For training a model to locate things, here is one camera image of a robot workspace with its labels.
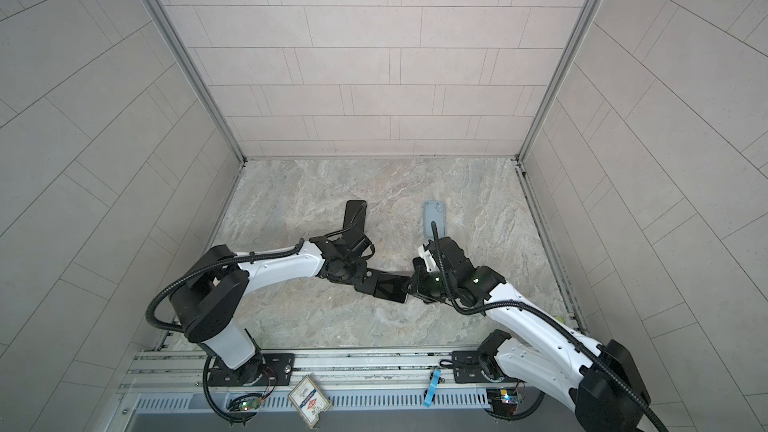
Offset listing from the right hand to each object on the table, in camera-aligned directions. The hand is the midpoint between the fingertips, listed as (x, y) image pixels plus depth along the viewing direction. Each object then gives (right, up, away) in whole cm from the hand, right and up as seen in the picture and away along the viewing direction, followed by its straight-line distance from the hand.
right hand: (401, 293), depth 74 cm
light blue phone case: (+12, +18, +28) cm, 35 cm away
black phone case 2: (-16, +15, +30) cm, 37 cm away
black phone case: (-5, -3, +15) cm, 16 cm away
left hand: (-10, 0, +14) cm, 17 cm away
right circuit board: (+23, -23, -6) cm, 33 cm away
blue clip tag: (+7, -18, -7) cm, 21 cm away
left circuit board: (-33, -21, -10) cm, 40 cm away
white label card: (-21, -21, -8) cm, 30 cm away
